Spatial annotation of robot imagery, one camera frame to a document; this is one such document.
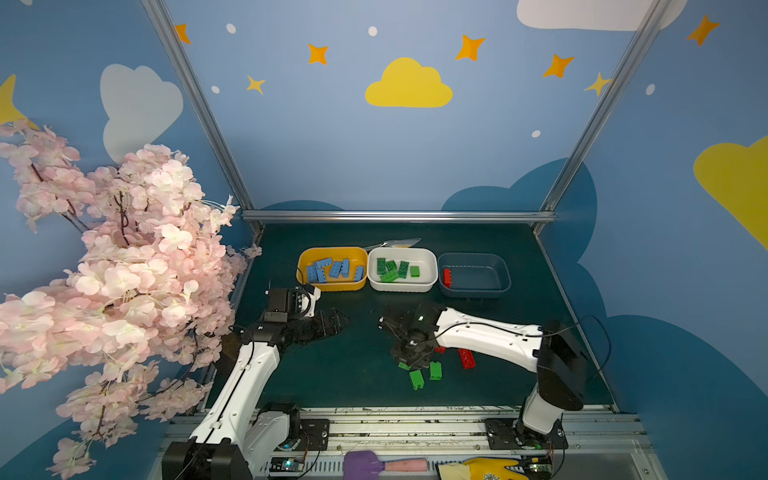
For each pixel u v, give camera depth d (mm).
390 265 1074
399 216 1118
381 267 1058
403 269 1066
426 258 1077
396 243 1151
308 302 690
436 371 821
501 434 748
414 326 578
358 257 1077
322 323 703
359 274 1042
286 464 709
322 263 1040
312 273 1040
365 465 693
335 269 1054
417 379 820
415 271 1077
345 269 1046
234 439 404
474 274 1077
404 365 784
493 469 700
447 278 1036
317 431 749
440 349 574
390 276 1036
